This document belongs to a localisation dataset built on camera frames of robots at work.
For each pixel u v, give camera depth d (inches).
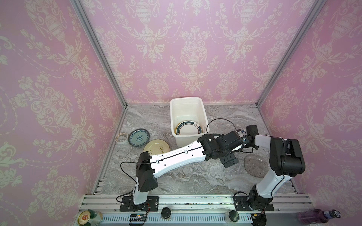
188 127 40.2
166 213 24.9
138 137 39.3
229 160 23.8
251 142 29.4
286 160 18.8
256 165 34.3
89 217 24.3
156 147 37.3
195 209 28.9
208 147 18.6
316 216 25.4
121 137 39.6
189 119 43.0
